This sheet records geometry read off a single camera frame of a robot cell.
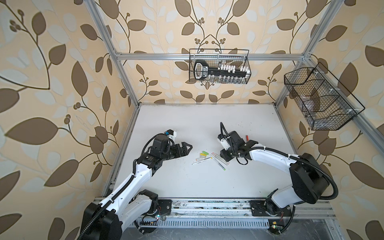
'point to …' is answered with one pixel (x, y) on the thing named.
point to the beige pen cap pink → (202, 156)
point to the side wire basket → (324, 103)
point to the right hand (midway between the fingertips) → (223, 154)
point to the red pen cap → (247, 138)
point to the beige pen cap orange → (199, 159)
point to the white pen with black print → (202, 160)
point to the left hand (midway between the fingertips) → (187, 147)
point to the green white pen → (219, 164)
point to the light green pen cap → (205, 152)
